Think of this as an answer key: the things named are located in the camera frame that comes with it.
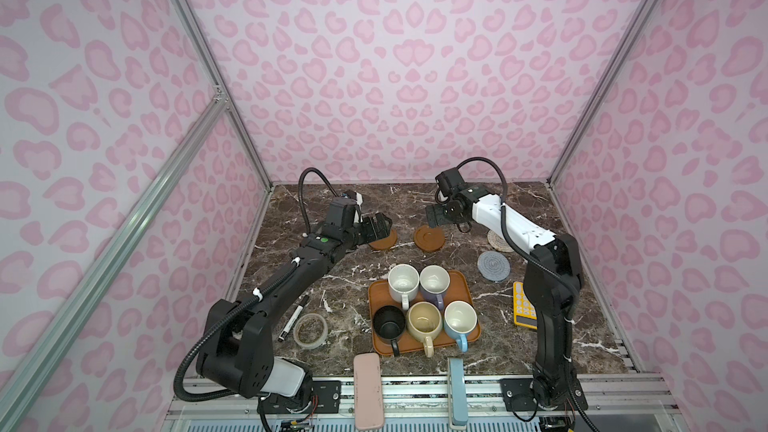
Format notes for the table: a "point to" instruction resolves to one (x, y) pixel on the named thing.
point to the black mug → (389, 324)
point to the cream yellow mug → (424, 321)
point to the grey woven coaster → (493, 266)
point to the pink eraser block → (368, 397)
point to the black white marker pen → (292, 319)
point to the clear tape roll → (310, 330)
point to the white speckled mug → (403, 284)
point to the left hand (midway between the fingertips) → (383, 220)
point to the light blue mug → (460, 318)
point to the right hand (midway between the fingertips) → (446, 212)
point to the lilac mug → (434, 283)
